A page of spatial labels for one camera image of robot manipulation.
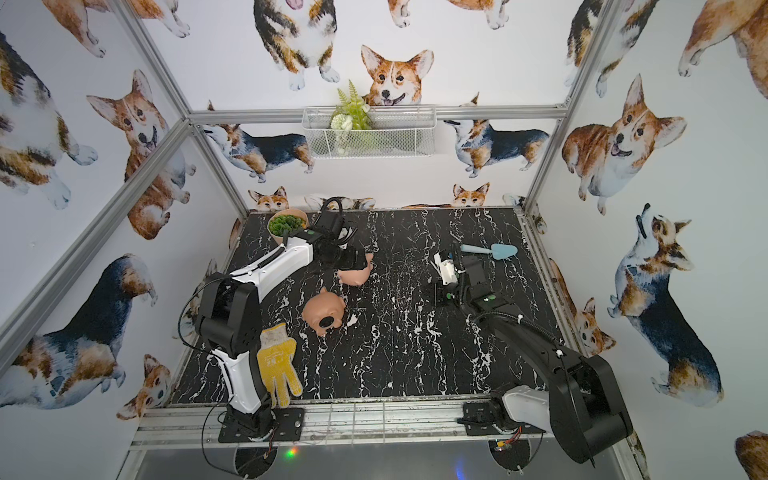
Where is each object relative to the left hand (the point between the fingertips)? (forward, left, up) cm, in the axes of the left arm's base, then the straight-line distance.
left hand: (360, 259), depth 93 cm
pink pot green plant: (+16, +27, +1) cm, 32 cm away
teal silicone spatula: (+9, -48, -10) cm, 50 cm away
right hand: (-12, -19, +4) cm, 22 cm away
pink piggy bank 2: (-16, +9, -2) cm, 19 cm away
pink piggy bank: (-4, +1, -3) cm, 6 cm away
